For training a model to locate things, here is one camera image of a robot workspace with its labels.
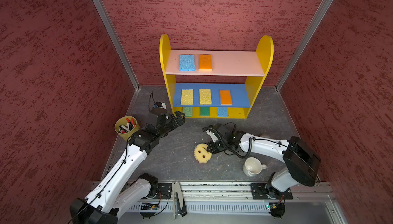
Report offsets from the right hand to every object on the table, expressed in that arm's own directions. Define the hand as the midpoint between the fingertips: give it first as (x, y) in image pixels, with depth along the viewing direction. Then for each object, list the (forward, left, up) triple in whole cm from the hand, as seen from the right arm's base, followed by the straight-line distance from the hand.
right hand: (208, 153), depth 83 cm
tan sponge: (+31, -13, +12) cm, 35 cm away
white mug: (-7, -24, -1) cm, 25 cm away
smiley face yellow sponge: (-1, +4, +1) cm, 4 cm away
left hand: (+11, +15, +17) cm, 25 cm away
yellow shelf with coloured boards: (+58, -5, -2) cm, 58 cm away
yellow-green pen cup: (+16, +48, +6) cm, 51 cm away
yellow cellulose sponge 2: (+32, 0, +11) cm, 34 cm away
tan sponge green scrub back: (+30, +1, -1) cm, 30 cm away
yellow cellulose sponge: (+32, +12, +11) cm, 36 cm away
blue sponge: (+29, -12, -2) cm, 32 cm away
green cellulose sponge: (+30, +12, -1) cm, 33 cm away
